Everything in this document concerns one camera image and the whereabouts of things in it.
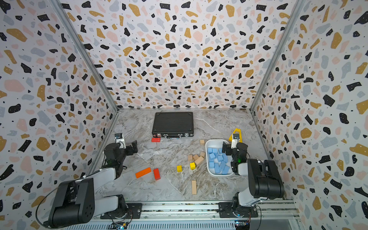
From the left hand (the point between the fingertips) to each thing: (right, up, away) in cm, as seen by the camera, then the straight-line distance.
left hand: (130, 141), depth 89 cm
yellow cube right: (+39, -15, -1) cm, 42 cm away
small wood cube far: (+46, -2, +10) cm, 47 cm away
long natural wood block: (+40, -25, -8) cm, 48 cm away
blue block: (+51, -6, +5) cm, 51 cm away
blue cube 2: (+54, -7, +4) cm, 55 cm away
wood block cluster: (+43, -12, +1) cm, 44 cm away
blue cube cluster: (+57, -11, +2) cm, 58 cm away
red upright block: (+18, -19, -4) cm, 27 cm away
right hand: (+66, -1, +5) cm, 66 cm away
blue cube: (+51, -14, -2) cm, 53 cm away
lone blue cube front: (+57, -7, +5) cm, 58 cm away
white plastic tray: (+55, -3, +8) cm, 56 cm away
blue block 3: (+60, -11, +2) cm, 61 cm away
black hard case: (+27, +10, +17) cm, 34 cm away
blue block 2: (+60, -18, -2) cm, 62 cm away
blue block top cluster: (+54, -16, -1) cm, 57 cm away
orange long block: (+9, -19, -3) cm, 21 cm away
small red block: (+13, -1, +14) cm, 19 cm away
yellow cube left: (+31, -16, -2) cm, 35 cm away
